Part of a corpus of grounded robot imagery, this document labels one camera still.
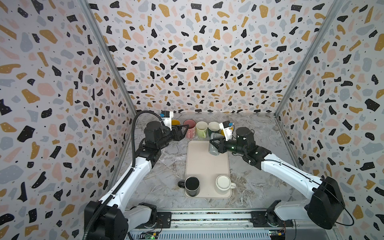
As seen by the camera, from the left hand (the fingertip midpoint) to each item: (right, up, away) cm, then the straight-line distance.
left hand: (185, 124), depth 73 cm
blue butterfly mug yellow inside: (-10, +2, +30) cm, 31 cm away
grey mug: (+14, -13, +2) cm, 19 cm away
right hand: (+12, -7, 0) cm, 14 cm away
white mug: (+20, -31, +5) cm, 37 cm away
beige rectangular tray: (+7, -25, +22) cm, 34 cm away
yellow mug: (+18, -3, -5) cm, 19 cm away
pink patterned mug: (+1, -5, +25) cm, 25 cm away
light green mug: (+8, -2, +28) cm, 29 cm away
